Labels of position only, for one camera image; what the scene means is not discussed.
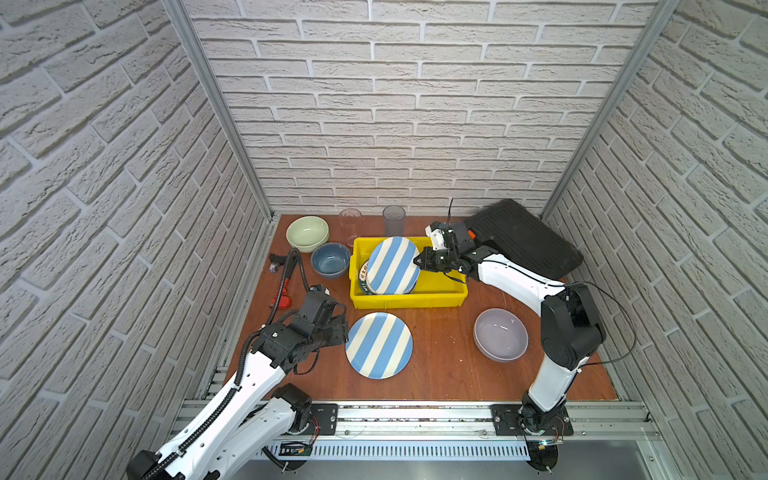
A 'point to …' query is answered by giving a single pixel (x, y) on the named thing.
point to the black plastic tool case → (518, 235)
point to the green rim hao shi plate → (362, 278)
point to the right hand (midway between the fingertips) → (414, 257)
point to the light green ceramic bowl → (307, 233)
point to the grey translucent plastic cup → (394, 216)
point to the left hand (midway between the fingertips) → (341, 323)
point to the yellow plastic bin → (433, 289)
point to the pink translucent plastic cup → (350, 220)
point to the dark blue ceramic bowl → (330, 260)
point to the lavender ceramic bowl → (501, 335)
